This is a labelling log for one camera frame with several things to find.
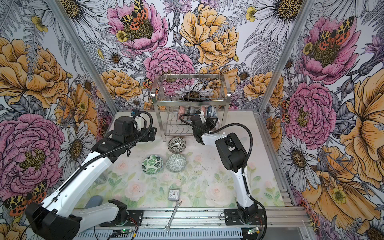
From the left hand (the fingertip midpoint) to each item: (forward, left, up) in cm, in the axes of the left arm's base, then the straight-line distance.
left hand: (147, 133), depth 77 cm
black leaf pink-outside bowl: (+29, -15, -13) cm, 35 cm away
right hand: (+18, -39, -12) cm, 45 cm away
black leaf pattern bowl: (+8, -12, -23) cm, 27 cm away
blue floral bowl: (+28, -36, -13) cm, 48 cm away
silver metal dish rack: (+44, -12, -13) cm, 48 cm away
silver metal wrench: (-37, -11, -25) cm, 46 cm away
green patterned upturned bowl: (-5, -13, -23) cm, 27 cm away
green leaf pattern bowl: (-5, +1, -24) cm, 25 cm away
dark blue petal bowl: (+29, -22, -12) cm, 38 cm away
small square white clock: (-23, -13, -22) cm, 34 cm away
